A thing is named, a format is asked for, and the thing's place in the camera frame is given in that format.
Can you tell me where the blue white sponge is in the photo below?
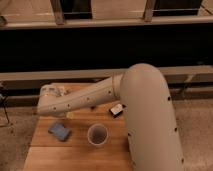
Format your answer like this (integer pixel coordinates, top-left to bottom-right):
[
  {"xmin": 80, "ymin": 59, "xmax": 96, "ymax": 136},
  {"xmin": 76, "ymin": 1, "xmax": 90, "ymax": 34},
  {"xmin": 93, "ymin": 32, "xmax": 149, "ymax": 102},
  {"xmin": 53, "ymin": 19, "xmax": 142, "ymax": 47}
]
[{"xmin": 48, "ymin": 122, "xmax": 70, "ymax": 141}]

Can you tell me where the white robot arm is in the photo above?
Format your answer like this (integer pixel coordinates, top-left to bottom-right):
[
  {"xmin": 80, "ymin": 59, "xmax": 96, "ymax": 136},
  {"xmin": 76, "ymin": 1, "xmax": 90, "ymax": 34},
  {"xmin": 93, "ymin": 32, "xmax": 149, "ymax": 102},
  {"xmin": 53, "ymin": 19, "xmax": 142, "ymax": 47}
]
[{"xmin": 37, "ymin": 63, "xmax": 184, "ymax": 171}]

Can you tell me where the black white box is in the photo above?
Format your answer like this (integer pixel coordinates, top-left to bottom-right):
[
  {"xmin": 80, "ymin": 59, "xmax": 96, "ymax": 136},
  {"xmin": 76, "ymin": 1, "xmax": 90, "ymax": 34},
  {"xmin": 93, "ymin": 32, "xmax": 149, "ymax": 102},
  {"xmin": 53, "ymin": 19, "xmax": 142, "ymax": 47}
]
[{"xmin": 109, "ymin": 103, "xmax": 123, "ymax": 118}]

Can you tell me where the white crumpled tube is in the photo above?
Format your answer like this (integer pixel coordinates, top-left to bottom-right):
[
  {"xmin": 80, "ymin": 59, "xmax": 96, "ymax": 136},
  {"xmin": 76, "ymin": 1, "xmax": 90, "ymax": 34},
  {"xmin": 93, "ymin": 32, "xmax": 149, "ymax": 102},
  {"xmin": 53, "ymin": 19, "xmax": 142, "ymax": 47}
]
[{"xmin": 57, "ymin": 86, "xmax": 68, "ymax": 96}]

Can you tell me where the black stand at left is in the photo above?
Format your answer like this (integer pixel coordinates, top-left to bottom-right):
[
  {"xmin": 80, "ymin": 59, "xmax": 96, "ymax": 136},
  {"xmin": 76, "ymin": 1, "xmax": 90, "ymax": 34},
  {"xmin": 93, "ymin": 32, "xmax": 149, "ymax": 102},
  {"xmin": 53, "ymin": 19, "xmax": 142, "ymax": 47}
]
[{"xmin": 0, "ymin": 82, "xmax": 10, "ymax": 128}]

